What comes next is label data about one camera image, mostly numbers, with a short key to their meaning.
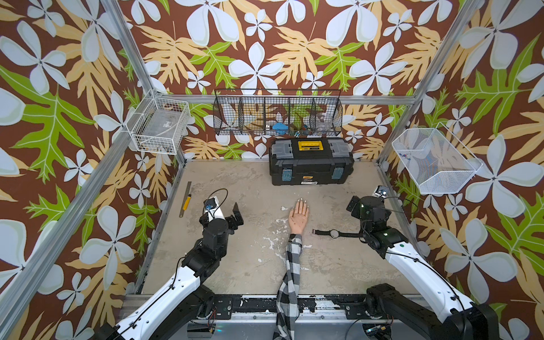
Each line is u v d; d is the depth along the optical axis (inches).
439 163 32.0
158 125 33.7
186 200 41.0
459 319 15.4
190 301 24.5
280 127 37.5
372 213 23.3
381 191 26.8
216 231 22.1
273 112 38.2
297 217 36.9
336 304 29.6
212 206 25.2
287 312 27.1
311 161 38.5
